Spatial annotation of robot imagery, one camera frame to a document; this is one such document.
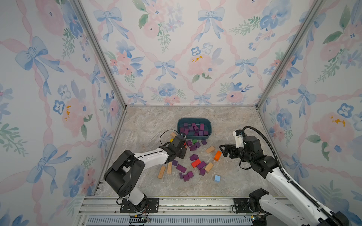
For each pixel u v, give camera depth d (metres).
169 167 0.86
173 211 0.73
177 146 0.70
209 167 0.86
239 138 0.70
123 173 0.45
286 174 0.50
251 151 0.59
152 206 0.74
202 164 0.88
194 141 0.99
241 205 0.75
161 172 0.84
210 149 0.95
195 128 1.03
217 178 0.82
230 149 0.70
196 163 0.88
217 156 0.90
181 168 0.87
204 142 0.98
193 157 0.91
